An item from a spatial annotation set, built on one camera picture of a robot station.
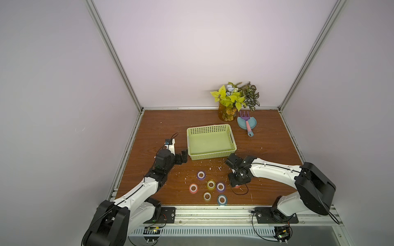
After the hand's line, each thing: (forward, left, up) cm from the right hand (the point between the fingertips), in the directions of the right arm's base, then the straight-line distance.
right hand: (234, 179), depth 84 cm
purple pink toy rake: (+42, -10, 0) cm, 43 cm away
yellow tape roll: (-3, +13, +1) cm, 14 cm away
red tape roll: (-6, +23, +1) cm, 23 cm away
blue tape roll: (-11, +7, 0) cm, 13 cm away
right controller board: (-24, -20, -2) cm, 31 cm away
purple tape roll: (+1, +19, +1) cm, 19 cm away
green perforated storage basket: (+23, +15, +3) cm, 27 cm away
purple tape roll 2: (-4, +8, 0) cm, 9 cm away
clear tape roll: (-10, +15, +1) cm, 18 cm away
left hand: (+13, +30, +11) cm, 34 cm away
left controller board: (-25, +42, -1) cm, 49 cm away
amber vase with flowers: (+42, -1, +25) cm, 48 cm away
